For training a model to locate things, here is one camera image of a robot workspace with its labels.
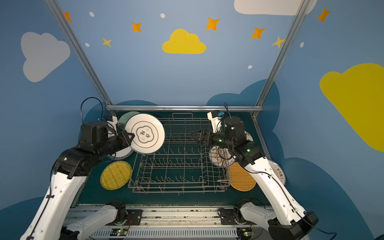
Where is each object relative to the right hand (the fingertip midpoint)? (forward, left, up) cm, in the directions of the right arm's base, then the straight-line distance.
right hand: (198, 132), depth 66 cm
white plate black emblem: (+2, +24, -4) cm, 25 cm away
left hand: (-3, +27, 0) cm, 28 cm away
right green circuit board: (-33, -24, -36) cm, 55 cm away
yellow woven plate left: (-9, +49, -34) cm, 60 cm away
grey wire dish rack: (-2, +13, -28) cm, 31 cm away
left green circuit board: (-36, +36, -34) cm, 62 cm away
